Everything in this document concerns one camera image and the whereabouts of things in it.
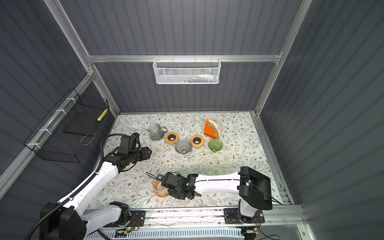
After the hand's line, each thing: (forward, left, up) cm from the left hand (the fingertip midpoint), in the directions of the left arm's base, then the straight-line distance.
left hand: (148, 152), depth 83 cm
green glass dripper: (+9, -41, -11) cm, 43 cm away
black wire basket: (-4, +37, +20) cm, 43 cm away
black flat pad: (+11, +31, +14) cm, 36 cm away
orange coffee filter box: (+18, -39, -4) cm, 43 cm away
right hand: (-17, -14, -8) cm, 24 cm away
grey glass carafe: (+24, 0, -12) cm, 27 cm away
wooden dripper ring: (+14, -29, -12) cm, 34 cm away
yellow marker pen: (+16, +24, +15) cm, 32 cm away
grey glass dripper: (+9, -20, -9) cm, 23 cm away
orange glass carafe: (-20, -8, -5) cm, 22 cm away
